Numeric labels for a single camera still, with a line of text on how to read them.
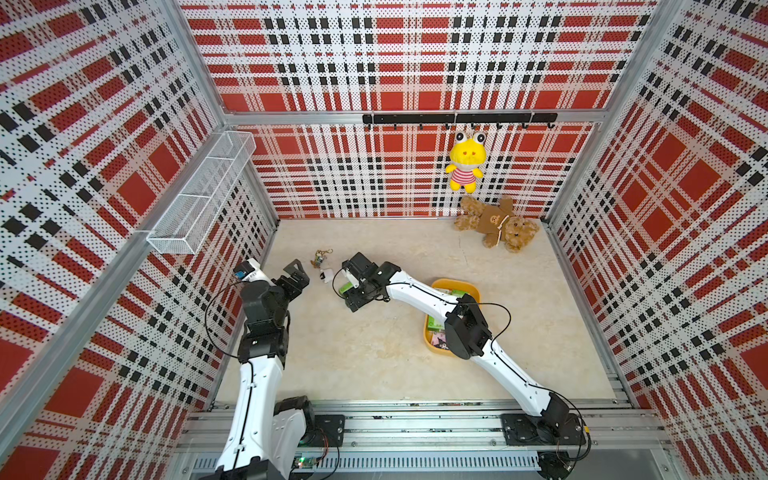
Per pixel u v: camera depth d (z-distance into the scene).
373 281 0.74
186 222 0.70
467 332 0.64
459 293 0.94
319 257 1.08
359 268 0.78
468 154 0.91
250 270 0.65
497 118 0.88
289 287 0.69
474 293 0.95
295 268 0.73
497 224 1.10
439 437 0.74
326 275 1.02
